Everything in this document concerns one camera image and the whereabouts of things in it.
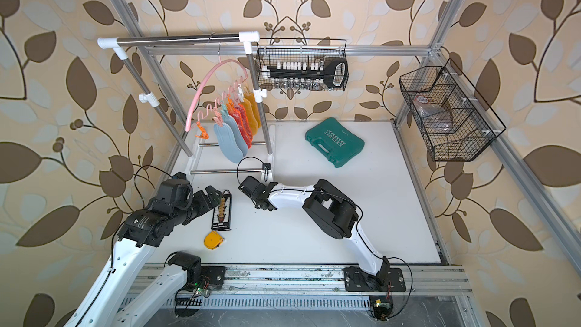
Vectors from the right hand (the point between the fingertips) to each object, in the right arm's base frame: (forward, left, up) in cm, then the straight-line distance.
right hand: (267, 186), depth 96 cm
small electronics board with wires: (-44, -39, -3) cm, 59 cm away
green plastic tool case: (+20, -32, +5) cm, 38 cm away
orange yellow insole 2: (+26, +5, +28) cm, 38 cm away
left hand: (-14, +15, +18) cm, 27 cm away
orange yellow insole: (+21, +5, +20) cm, 30 cm away
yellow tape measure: (-22, +19, +1) cm, 29 cm away
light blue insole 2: (+7, +8, +24) cm, 26 cm away
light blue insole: (+4, +11, +26) cm, 28 cm away
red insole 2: (+15, +6, +28) cm, 32 cm away
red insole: (+13, +9, +33) cm, 36 cm away
